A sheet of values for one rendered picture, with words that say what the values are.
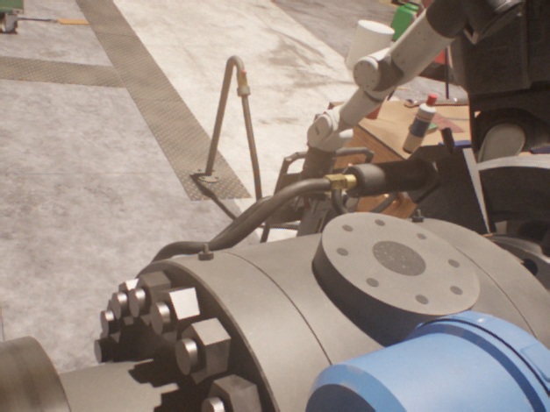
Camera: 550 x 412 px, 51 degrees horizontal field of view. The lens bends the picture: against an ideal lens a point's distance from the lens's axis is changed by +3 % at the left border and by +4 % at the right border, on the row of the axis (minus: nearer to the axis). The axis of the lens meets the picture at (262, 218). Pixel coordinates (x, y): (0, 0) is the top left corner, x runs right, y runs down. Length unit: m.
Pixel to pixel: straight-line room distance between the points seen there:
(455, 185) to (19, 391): 0.96
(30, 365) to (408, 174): 0.94
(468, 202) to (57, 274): 1.33
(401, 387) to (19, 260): 1.76
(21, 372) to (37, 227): 1.59
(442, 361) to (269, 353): 0.21
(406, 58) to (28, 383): 1.03
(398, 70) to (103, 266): 1.22
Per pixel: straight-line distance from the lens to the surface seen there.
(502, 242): 1.20
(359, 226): 0.81
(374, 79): 1.40
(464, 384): 0.48
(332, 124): 1.53
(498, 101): 1.54
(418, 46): 1.35
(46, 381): 0.66
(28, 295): 1.96
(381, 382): 0.44
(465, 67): 1.48
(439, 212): 1.37
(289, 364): 0.63
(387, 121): 2.57
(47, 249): 2.14
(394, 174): 1.32
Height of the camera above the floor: 1.33
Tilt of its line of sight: 32 degrees down
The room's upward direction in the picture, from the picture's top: 16 degrees clockwise
